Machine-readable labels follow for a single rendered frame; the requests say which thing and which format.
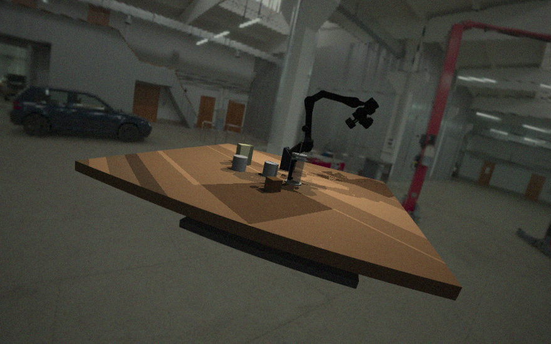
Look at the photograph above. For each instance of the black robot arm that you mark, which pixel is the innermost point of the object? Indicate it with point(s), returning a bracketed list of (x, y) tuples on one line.
[(353, 102)]

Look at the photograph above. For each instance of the grey cylinder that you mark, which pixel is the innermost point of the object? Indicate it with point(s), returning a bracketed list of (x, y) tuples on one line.
[(270, 168), (239, 163)]

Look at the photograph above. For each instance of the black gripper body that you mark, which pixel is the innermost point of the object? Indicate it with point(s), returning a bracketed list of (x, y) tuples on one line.
[(351, 123)]

